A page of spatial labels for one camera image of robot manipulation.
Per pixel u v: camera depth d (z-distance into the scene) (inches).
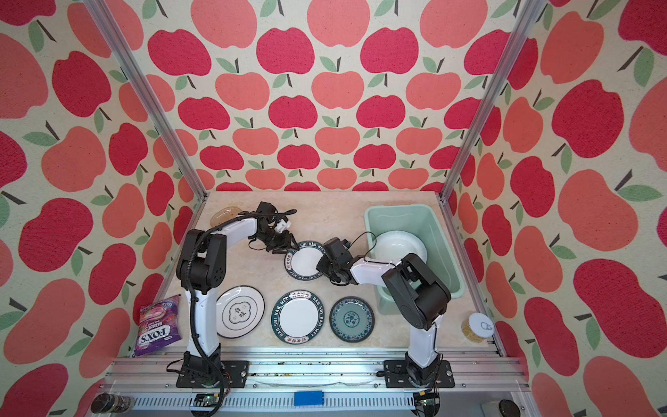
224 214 44.9
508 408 24.2
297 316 33.8
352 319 33.2
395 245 37.7
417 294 19.4
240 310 33.9
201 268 22.7
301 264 37.5
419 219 37.3
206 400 28.3
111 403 25.0
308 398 27.5
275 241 35.4
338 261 29.5
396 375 28.9
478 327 30.8
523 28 28.3
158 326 31.6
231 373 28.9
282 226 38.6
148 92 34.1
